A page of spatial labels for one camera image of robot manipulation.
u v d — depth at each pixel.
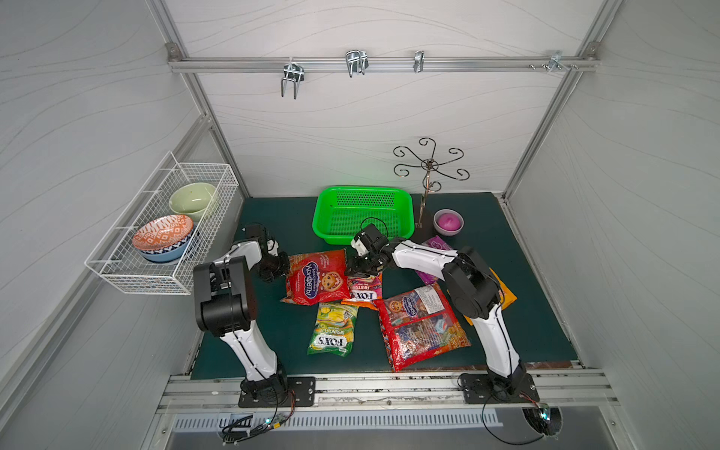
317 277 0.91
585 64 0.78
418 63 0.78
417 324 0.82
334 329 0.82
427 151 0.91
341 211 1.15
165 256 0.56
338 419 0.70
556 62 0.77
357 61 0.76
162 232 0.64
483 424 0.63
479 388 0.73
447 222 1.04
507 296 0.86
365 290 0.91
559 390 0.75
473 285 0.56
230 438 0.68
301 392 0.74
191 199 0.73
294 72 0.78
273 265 0.84
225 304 0.49
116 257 0.57
